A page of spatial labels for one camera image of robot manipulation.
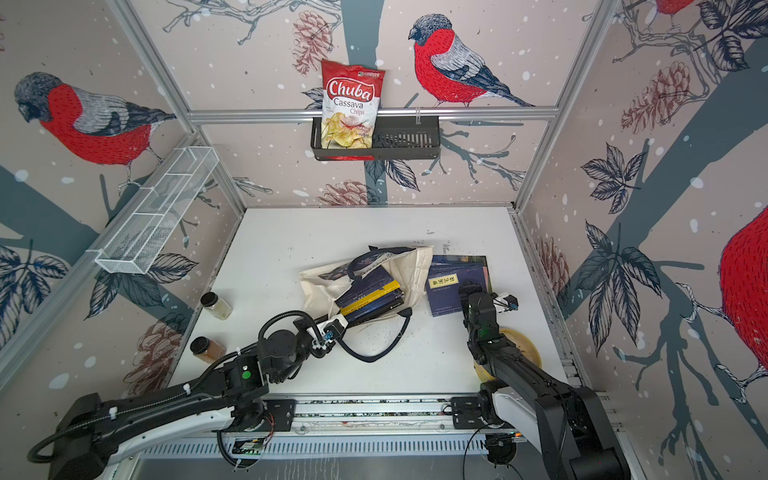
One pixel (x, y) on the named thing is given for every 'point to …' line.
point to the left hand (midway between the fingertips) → (339, 304)
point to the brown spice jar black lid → (206, 349)
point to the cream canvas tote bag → (412, 267)
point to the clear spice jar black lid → (215, 305)
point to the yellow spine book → (386, 289)
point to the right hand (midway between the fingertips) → (464, 286)
